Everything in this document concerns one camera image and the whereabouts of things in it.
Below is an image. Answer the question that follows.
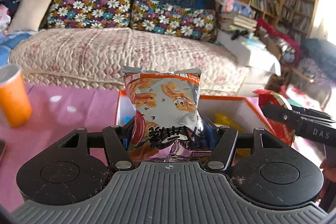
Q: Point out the red snack packet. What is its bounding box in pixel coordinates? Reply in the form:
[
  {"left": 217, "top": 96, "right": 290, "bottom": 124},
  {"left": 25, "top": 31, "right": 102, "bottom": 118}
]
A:
[{"left": 253, "top": 89, "right": 294, "bottom": 146}]

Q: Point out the beige plain pillow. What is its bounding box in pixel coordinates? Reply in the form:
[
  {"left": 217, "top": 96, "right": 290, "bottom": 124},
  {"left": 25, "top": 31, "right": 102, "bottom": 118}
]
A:
[{"left": 7, "top": 0, "right": 52, "bottom": 33}]

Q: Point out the left floral cushion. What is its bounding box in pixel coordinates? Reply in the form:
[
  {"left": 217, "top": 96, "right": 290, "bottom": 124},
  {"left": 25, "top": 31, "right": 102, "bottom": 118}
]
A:
[{"left": 47, "top": 0, "right": 131, "bottom": 28}]

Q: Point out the floral cushion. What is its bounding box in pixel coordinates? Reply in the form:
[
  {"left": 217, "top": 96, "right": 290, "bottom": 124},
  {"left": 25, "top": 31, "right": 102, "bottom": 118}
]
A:
[
  {"left": 47, "top": 0, "right": 131, "bottom": 28},
  {"left": 130, "top": 0, "right": 217, "bottom": 43}
]

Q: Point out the person right hand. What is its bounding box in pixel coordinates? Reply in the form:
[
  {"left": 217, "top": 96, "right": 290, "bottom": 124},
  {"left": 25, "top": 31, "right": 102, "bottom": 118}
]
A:
[{"left": 319, "top": 159, "right": 336, "bottom": 199}]

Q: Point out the white box side table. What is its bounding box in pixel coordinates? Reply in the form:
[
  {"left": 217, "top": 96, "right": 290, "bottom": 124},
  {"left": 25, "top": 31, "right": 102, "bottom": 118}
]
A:
[{"left": 216, "top": 31, "right": 281, "bottom": 97}]

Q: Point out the orange cylindrical cup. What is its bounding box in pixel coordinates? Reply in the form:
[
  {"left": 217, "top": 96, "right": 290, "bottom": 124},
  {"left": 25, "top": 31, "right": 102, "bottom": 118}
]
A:
[{"left": 0, "top": 64, "right": 32, "bottom": 128}]

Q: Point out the right floral cushion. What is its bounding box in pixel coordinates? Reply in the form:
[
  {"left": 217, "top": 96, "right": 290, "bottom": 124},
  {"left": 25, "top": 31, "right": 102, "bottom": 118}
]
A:
[{"left": 130, "top": 0, "right": 217, "bottom": 43}]

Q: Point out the stack of books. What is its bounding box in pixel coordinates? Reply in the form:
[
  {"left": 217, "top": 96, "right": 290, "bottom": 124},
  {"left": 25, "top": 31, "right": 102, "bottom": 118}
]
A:
[{"left": 218, "top": 0, "right": 257, "bottom": 32}]

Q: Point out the yellow chip bag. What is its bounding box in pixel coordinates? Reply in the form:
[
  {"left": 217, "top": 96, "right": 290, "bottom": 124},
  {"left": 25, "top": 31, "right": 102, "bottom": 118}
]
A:
[{"left": 215, "top": 113, "right": 251, "bottom": 157}]

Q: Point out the orange cardboard box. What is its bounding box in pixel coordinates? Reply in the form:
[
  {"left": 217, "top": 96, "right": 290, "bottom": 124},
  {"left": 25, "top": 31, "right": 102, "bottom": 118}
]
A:
[{"left": 114, "top": 90, "right": 277, "bottom": 159}]

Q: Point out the silver orange snack bag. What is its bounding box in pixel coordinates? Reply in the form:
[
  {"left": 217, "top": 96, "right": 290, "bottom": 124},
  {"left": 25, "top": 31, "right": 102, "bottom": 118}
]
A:
[{"left": 123, "top": 67, "right": 215, "bottom": 162}]

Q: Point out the pink floral tablecloth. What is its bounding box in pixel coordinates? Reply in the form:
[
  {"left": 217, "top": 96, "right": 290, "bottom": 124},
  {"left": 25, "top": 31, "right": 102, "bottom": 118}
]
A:
[{"left": 1, "top": 85, "right": 322, "bottom": 211}]

